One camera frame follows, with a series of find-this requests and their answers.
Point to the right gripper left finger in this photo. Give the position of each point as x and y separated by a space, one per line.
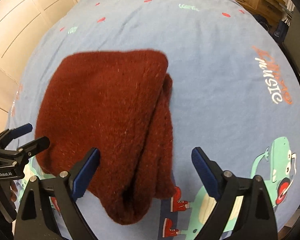
35 217

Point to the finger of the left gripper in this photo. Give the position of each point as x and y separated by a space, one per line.
10 134
28 150

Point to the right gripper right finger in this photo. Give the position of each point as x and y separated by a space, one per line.
255 218

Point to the dark red knitted sweater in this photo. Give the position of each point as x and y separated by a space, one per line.
118 102

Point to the blue dinosaur print bedsheet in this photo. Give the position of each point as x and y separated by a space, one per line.
234 95

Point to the cream wardrobe doors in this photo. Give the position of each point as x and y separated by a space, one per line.
22 25

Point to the wooden bedside cabinet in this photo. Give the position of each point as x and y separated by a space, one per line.
271 10

